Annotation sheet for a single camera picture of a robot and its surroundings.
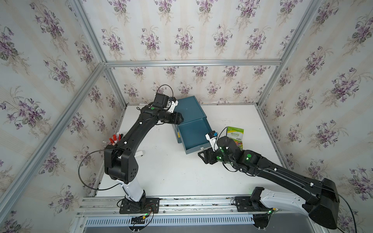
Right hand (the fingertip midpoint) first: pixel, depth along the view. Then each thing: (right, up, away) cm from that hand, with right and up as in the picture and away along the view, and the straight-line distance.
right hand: (204, 152), depth 74 cm
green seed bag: (+26, +6, +27) cm, 38 cm away
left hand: (-13, +17, +9) cm, 24 cm away
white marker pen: (-39, -4, +14) cm, 42 cm away
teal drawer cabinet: (-7, +23, +14) cm, 28 cm away
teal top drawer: (-6, +7, +14) cm, 17 cm away
